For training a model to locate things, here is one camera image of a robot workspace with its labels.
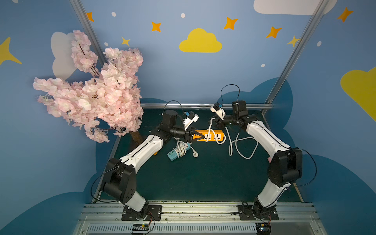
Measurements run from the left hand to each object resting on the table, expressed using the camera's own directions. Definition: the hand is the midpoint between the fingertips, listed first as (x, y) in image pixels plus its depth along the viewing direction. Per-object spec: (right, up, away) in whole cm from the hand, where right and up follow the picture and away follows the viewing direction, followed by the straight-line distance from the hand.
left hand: (204, 133), depth 74 cm
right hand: (+6, +8, +12) cm, 16 cm away
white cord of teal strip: (-13, -11, +18) cm, 24 cm away
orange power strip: (+3, -1, -3) cm, 4 cm away
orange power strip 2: (-30, -14, +22) cm, 40 cm away
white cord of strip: (+3, +2, -3) cm, 5 cm away
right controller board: (+30, -48, 0) cm, 57 cm away
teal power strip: (-18, -15, +17) cm, 29 cm away
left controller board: (-32, -48, -1) cm, 58 cm away
